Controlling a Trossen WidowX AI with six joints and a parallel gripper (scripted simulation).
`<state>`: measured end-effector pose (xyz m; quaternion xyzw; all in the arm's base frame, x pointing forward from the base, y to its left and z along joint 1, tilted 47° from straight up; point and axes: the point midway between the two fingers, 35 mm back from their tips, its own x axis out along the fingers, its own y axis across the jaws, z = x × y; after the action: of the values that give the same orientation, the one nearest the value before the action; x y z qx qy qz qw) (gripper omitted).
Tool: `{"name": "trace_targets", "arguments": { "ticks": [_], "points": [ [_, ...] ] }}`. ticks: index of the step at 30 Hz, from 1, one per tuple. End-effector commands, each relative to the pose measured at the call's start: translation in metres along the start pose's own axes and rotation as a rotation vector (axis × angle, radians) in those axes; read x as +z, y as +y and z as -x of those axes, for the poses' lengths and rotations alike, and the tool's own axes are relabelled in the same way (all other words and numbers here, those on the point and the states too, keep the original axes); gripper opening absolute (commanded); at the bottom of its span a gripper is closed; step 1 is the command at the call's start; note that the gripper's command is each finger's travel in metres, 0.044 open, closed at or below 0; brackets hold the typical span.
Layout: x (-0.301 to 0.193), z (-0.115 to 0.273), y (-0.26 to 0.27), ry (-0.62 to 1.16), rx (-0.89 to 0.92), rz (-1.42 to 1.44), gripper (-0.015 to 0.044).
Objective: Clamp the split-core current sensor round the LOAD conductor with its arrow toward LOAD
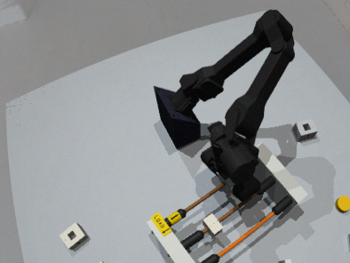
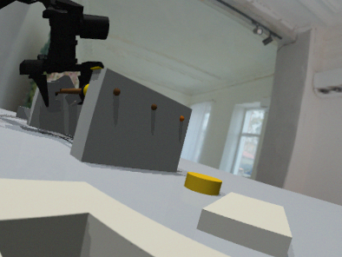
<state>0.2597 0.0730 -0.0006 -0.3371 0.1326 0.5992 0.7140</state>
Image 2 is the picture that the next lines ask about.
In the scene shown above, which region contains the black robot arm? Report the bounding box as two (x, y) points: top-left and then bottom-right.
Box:
(17, 0), (109, 64)

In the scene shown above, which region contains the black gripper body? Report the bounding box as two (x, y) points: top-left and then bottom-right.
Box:
(19, 34), (104, 76)

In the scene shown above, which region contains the yellow cylinder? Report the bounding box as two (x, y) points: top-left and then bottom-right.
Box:
(184, 172), (222, 196)

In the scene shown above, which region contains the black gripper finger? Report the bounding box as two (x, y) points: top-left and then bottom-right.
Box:
(29, 75), (49, 108)
(77, 74), (92, 104)

